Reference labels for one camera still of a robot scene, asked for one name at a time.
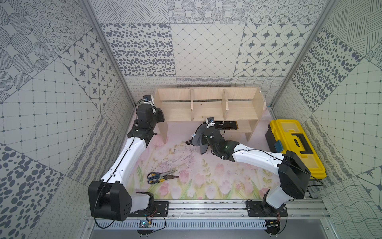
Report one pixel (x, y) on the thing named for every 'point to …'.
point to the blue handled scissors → (155, 178)
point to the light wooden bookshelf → (243, 104)
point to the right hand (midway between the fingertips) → (205, 132)
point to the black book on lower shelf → (228, 125)
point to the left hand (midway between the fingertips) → (156, 106)
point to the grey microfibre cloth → (197, 139)
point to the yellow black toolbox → (288, 135)
